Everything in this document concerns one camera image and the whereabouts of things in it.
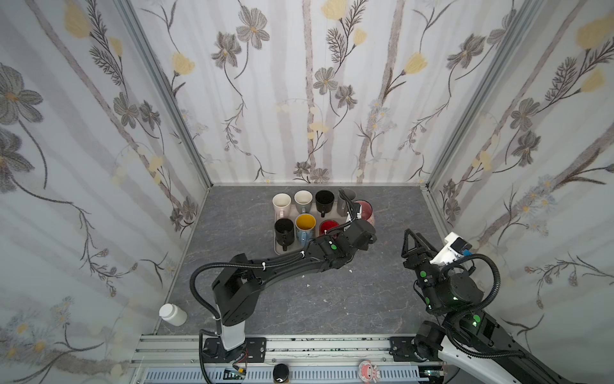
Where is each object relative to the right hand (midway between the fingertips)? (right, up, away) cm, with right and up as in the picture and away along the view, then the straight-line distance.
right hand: (417, 237), depth 62 cm
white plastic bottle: (-72, -26, +11) cm, 77 cm away
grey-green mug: (-14, +13, +42) cm, 46 cm away
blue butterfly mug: (-31, +1, +31) cm, 44 cm away
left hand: (-10, +1, +17) cm, 20 cm away
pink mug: (-9, +7, +19) cm, 23 cm away
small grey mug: (-32, +11, +42) cm, 54 cm away
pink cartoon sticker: (-12, -39, +5) cm, 42 cm away
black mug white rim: (-39, -3, +34) cm, 52 cm away
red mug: (-22, +1, +33) cm, 40 cm away
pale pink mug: (-42, +10, +43) cm, 61 cm away
